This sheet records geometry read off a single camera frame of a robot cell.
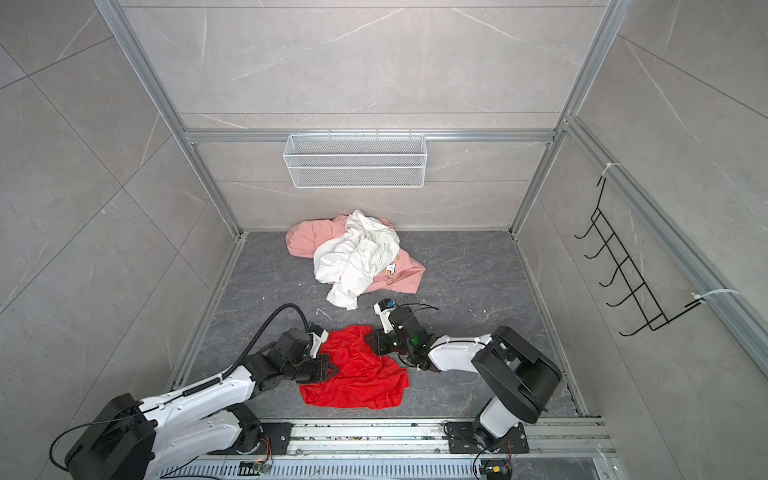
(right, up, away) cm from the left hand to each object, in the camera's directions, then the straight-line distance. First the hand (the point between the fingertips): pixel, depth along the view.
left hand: (339, 363), depth 82 cm
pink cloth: (+19, +23, +22) cm, 37 cm away
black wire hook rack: (+68, +23, -19) cm, 74 cm away
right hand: (+8, +7, +5) cm, 11 cm away
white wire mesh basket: (+3, +63, +18) cm, 66 cm away
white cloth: (+2, +29, +16) cm, 33 cm away
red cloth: (+8, -3, -4) cm, 9 cm away
